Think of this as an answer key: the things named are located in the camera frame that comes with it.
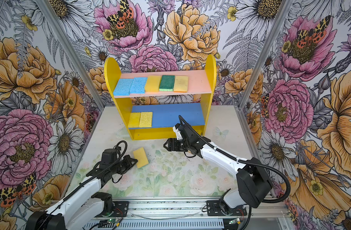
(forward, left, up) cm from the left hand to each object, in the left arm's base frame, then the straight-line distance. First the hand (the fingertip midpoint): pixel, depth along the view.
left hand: (137, 164), depth 85 cm
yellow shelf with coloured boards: (+30, -16, +9) cm, 35 cm away
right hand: (+4, -19, +10) cm, 22 cm away
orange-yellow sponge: (+7, 0, -2) cm, 7 cm away
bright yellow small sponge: (+25, +4, +11) cm, 28 cm away
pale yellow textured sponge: (+25, -3, +11) cm, 27 cm away
